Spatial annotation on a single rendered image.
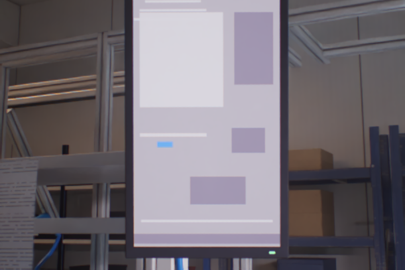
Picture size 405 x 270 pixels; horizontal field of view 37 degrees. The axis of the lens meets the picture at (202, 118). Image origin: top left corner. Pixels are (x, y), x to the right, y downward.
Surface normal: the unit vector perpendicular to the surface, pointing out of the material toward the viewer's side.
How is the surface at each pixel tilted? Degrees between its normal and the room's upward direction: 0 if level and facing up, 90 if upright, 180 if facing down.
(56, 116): 90
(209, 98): 101
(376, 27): 90
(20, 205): 88
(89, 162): 90
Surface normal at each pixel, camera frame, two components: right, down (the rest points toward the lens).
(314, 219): -0.44, -0.17
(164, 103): -0.01, 0.00
